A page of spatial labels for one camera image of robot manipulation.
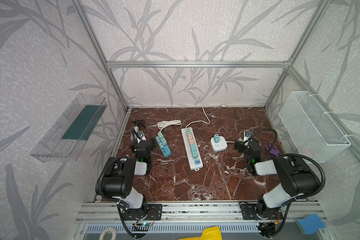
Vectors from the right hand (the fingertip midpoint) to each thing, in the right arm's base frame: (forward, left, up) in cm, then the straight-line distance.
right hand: (245, 134), depth 95 cm
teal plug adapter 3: (-2, +19, -1) cm, 19 cm away
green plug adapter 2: (-5, +52, -2) cm, 52 cm away
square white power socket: (-5, +16, -6) cm, 18 cm away
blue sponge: (-47, -21, -5) cm, 52 cm away
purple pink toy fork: (-8, -19, -9) cm, 23 cm away
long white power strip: (-9, +35, -2) cm, 36 cm away
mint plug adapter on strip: (+4, +37, -2) cm, 37 cm away
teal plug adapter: (-9, +34, 0) cm, 35 cm away
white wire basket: (-17, -19, +26) cm, 36 cm away
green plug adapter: (+1, +55, -1) cm, 55 cm away
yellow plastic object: (-50, +26, -7) cm, 57 cm away
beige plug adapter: (0, +36, -1) cm, 36 cm away
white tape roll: (-49, +74, -7) cm, 89 cm away
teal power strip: (-8, +51, -5) cm, 52 cm away
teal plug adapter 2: (-14, +33, 0) cm, 36 cm away
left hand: (-1, +65, +2) cm, 65 cm away
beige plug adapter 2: (-4, +35, -1) cm, 35 cm away
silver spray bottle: (+14, +75, -6) cm, 76 cm away
